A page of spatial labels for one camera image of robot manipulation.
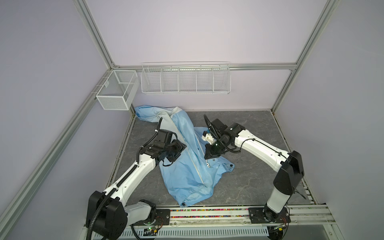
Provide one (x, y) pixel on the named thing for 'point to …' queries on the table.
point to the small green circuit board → (150, 231)
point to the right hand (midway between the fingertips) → (206, 158)
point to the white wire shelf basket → (186, 77)
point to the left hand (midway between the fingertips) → (185, 150)
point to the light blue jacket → (189, 175)
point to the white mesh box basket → (118, 91)
